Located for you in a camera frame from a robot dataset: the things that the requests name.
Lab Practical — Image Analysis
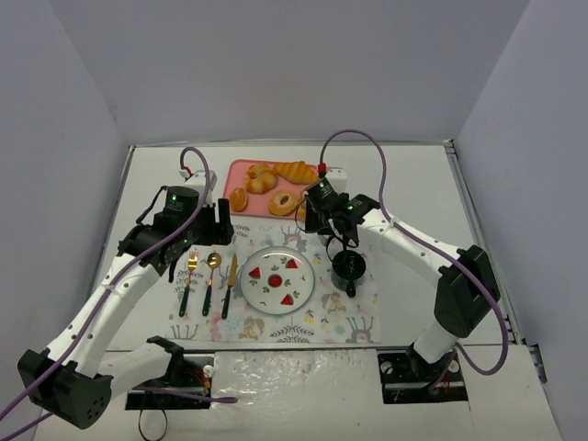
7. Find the patterned white placemat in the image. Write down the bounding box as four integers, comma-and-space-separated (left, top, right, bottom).
164, 218, 379, 345

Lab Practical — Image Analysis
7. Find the small orange round bun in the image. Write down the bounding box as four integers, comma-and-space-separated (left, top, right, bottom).
229, 187, 248, 212

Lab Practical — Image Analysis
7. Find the gold knife green handle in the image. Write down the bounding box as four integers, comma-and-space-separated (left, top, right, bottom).
221, 254, 238, 320

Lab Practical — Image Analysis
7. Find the dark green mug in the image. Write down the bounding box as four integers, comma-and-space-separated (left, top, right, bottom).
331, 250, 367, 299

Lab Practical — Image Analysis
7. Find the pink rectangular tray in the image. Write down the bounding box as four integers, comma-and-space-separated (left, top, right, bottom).
223, 159, 318, 219

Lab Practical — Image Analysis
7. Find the long striped croissant bread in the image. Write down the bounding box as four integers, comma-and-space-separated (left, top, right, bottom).
273, 161, 319, 185

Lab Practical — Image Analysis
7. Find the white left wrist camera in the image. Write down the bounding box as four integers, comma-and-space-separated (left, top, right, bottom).
178, 169, 218, 205

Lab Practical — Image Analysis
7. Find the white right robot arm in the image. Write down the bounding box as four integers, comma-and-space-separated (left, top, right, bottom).
304, 178, 508, 384

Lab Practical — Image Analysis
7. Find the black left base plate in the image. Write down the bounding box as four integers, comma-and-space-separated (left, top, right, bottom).
124, 356, 216, 412

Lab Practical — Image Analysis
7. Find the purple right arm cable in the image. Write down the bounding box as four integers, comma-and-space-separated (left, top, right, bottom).
320, 130, 509, 375

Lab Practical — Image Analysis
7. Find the small striped bread roll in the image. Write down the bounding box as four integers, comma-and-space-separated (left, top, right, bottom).
296, 202, 306, 221

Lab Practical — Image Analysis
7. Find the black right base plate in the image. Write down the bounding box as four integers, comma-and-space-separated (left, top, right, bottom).
378, 351, 469, 405

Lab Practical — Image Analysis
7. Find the gold fork green handle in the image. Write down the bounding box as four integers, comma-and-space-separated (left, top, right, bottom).
178, 249, 198, 318

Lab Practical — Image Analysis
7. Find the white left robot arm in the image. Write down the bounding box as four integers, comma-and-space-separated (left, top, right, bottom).
17, 186, 233, 429

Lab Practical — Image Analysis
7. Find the white watermelon pattern plate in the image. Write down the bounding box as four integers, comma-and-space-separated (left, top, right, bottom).
239, 246, 315, 316

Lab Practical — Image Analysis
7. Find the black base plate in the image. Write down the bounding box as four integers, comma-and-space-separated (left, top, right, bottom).
124, 356, 216, 412
378, 351, 469, 405

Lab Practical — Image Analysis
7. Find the ring donut bread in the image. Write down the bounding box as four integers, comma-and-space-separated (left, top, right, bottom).
267, 190, 299, 217

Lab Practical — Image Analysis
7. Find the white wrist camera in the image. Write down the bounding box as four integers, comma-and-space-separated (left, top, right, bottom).
178, 169, 218, 205
317, 163, 347, 193

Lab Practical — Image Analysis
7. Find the gold spoon green handle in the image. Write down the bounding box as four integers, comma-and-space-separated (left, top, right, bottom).
201, 252, 221, 317

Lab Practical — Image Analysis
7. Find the twisted round bread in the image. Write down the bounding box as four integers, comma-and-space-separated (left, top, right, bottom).
243, 164, 278, 194

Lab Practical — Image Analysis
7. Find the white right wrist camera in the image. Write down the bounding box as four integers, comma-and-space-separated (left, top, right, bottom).
317, 163, 347, 193

